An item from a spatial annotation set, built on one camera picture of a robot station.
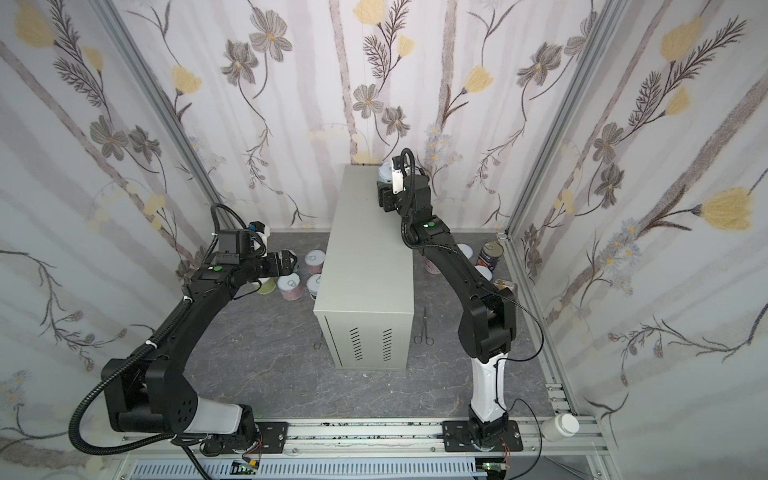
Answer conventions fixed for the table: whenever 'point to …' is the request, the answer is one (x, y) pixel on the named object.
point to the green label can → (268, 285)
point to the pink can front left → (289, 286)
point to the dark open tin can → (490, 254)
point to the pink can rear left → (314, 259)
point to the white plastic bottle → (559, 427)
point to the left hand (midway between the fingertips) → (278, 250)
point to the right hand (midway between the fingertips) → (391, 166)
